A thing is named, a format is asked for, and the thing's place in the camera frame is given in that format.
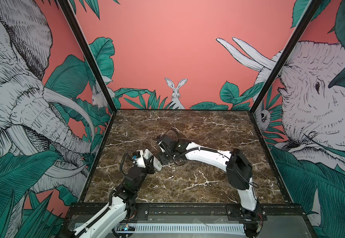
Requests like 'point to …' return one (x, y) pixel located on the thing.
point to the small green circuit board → (126, 227)
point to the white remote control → (147, 154)
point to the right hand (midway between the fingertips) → (158, 156)
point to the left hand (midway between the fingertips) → (152, 154)
